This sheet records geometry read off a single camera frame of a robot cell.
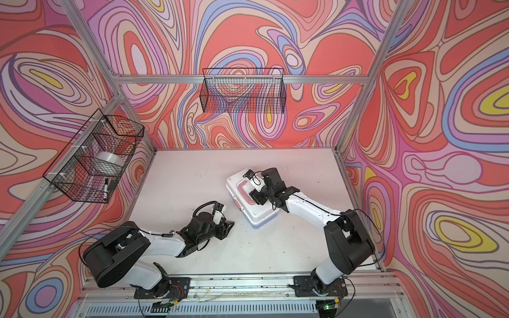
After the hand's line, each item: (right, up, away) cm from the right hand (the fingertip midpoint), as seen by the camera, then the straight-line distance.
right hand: (258, 192), depth 89 cm
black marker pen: (-56, +3, -17) cm, 59 cm away
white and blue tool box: (-9, +2, -1) cm, 9 cm away
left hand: (-12, -13, 0) cm, 18 cm away
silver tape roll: (-56, +15, -15) cm, 60 cm away
